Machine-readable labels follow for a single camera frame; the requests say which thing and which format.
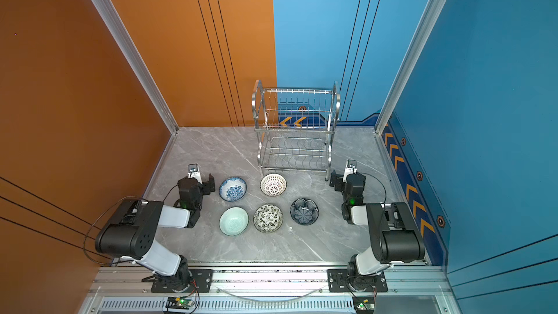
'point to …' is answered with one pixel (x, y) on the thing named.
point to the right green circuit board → (364, 304)
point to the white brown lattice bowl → (273, 184)
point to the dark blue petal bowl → (304, 211)
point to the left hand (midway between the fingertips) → (200, 173)
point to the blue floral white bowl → (232, 189)
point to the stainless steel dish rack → (295, 128)
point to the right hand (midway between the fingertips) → (346, 171)
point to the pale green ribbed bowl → (234, 221)
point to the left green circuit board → (180, 303)
